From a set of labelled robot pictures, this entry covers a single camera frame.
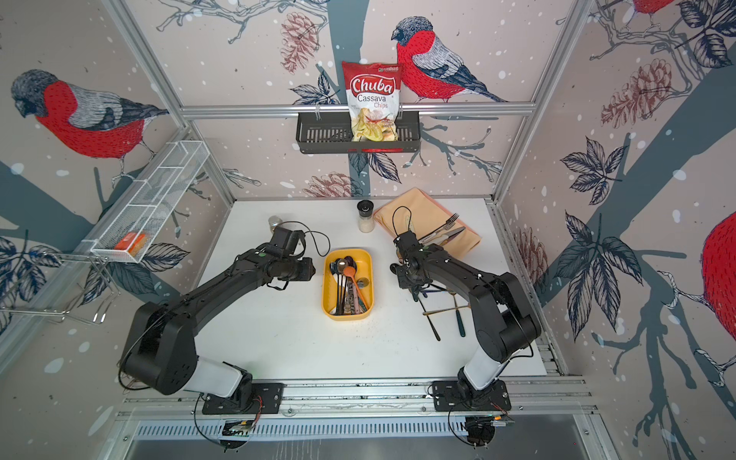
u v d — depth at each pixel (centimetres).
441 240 107
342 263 97
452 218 114
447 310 90
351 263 98
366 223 107
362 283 95
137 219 74
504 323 46
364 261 98
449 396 73
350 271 95
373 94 83
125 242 67
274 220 101
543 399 74
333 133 107
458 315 88
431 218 114
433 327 86
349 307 88
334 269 96
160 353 42
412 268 66
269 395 73
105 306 63
